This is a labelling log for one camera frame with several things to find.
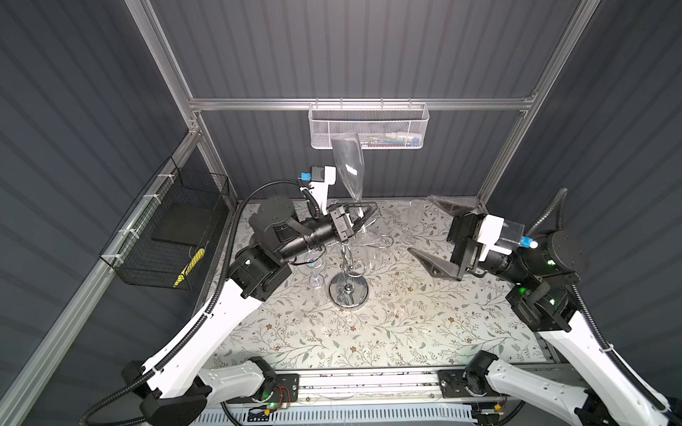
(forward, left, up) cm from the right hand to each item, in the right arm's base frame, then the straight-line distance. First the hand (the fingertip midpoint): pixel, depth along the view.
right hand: (423, 225), depth 43 cm
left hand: (+7, +7, -3) cm, 11 cm away
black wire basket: (+15, +64, -24) cm, 70 cm away
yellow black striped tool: (+8, +54, -25) cm, 60 cm away
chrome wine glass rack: (+13, +14, -50) cm, 53 cm away
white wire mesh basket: (+88, -2, -32) cm, 94 cm away
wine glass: (+43, +2, -54) cm, 69 cm away
